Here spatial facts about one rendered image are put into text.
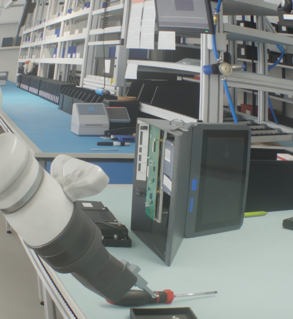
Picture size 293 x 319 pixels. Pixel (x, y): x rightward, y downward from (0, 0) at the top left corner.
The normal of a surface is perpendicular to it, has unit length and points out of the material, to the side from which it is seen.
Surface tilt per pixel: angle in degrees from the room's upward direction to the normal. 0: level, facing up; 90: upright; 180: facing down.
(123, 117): 32
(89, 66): 90
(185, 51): 90
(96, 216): 0
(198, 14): 101
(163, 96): 90
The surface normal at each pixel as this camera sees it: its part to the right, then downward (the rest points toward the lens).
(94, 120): 0.25, -0.65
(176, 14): -0.73, 0.25
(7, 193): 0.18, 0.49
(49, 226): 0.42, 0.31
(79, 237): 0.68, 0.01
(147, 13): -0.95, -0.05
